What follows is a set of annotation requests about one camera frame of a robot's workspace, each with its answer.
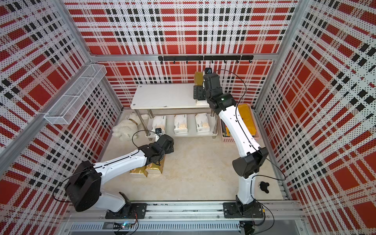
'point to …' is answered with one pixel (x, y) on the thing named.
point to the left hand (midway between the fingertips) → (166, 144)
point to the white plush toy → (129, 129)
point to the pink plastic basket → (226, 136)
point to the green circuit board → (123, 225)
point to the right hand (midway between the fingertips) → (205, 88)
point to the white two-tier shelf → (171, 109)
